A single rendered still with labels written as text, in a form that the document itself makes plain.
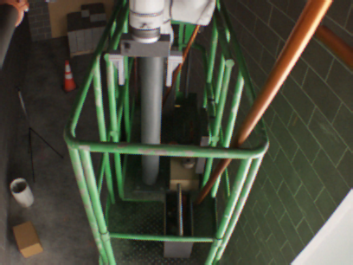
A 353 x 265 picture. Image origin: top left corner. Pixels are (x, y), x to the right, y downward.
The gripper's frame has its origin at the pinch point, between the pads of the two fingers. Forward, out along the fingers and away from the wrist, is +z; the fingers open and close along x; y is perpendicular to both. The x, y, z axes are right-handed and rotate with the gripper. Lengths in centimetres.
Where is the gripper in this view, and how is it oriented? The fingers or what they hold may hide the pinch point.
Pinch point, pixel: (144, 76)
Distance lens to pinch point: 93.3
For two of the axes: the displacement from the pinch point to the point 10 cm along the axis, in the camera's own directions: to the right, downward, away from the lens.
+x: 10.0, 0.4, 0.6
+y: 0.2, 7.0, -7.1
